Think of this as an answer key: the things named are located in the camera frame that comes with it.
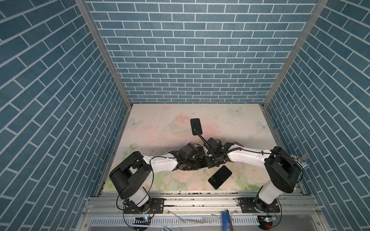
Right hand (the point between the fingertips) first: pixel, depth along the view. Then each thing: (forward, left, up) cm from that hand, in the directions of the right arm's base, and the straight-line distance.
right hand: (206, 162), depth 88 cm
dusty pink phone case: (+16, -22, -3) cm, 28 cm away
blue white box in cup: (-4, -47, +17) cm, 50 cm away
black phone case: (+31, +9, -1) cm, 32 cm away
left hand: (-3, +3, 0) cm, 5 cm away
